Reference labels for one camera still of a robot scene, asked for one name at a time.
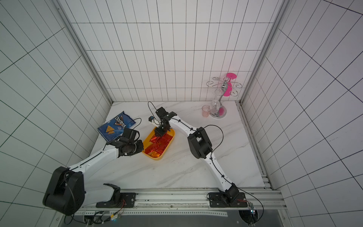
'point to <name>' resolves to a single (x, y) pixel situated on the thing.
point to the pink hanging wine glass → (230, 76)
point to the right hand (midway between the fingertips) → (153, 133)
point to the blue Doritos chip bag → (113, 129)
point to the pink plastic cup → (205, 110)
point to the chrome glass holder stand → (222, 82)
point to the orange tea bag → (154, 154)
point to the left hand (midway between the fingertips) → (141, 150)
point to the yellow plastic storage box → (171, 133)
